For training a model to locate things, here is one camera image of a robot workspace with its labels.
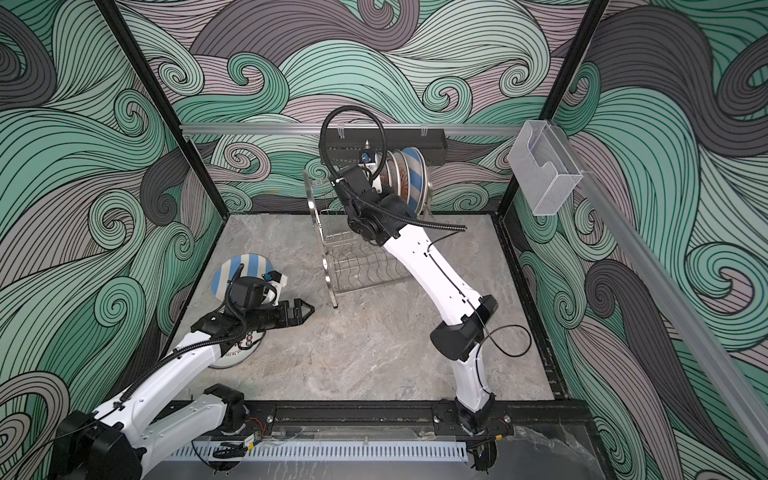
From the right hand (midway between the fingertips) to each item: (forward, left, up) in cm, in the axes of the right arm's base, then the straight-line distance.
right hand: (379, 191), depth 71 cm
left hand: (-18, +21, -27) cm, 39 cm away
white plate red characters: (-34, +30, -16) cm, 48 cm away
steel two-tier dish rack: (+3, +10, -35) cm, 36 cm away
